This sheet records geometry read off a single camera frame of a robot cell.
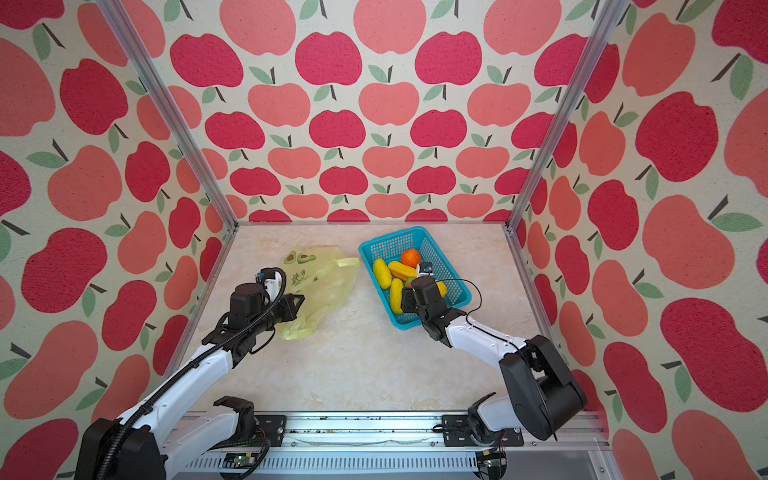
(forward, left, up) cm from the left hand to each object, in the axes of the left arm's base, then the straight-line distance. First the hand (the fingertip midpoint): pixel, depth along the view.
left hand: (305, 301), depth 82 cm
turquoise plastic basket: (+28, -25, -9) cm, 38 cm away
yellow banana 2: (+8, -26, -10) cm, 29 cm away
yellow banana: (+18, -29, -10) cm, 35 cm away
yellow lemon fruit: (+17, -22, -9) cm, 29 cm away
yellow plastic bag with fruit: (+14, -2, -7) cm, 16 cm away
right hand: (+5, -31, -5) cm, 32 cm away
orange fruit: (+23, -32, -8) cm, 40 cm away
